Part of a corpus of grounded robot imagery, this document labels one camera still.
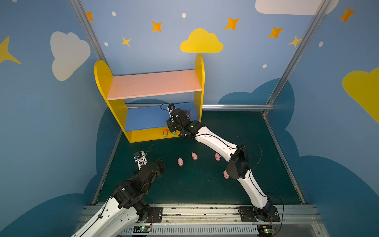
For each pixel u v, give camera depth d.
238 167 0.55
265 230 0.71
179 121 0.66
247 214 0.75
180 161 0.93
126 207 0.49
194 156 0.95
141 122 0.86
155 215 0.75
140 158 0.62
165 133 1.04
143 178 0.54
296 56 0.87
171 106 0.76
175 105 1.10
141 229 0.70
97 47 0.84
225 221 0.75
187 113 0.96
